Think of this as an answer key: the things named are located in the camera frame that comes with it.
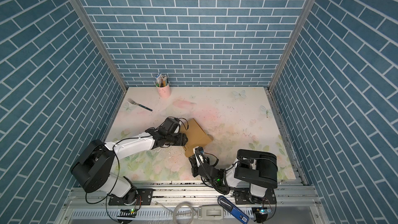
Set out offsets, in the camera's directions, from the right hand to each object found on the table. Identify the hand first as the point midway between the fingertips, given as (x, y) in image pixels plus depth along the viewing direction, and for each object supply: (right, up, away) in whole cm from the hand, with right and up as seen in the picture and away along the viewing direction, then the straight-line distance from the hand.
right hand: (188, 158), depth 82 cm
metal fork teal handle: (-44, +30, +29) cm, 61 cm away
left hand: (-3, +8, +6) cm, 11 cm away
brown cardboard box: (+4, +10, +7) cm, 13 cm away
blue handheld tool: (+26, -19, -17) cm, 36 cm away
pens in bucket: (-21, +45, +22) cm, 54 cm away
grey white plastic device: (+12, -19, -14) cm, 27 cm away
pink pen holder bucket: (-21, +37, +28) cm, 51 cm away
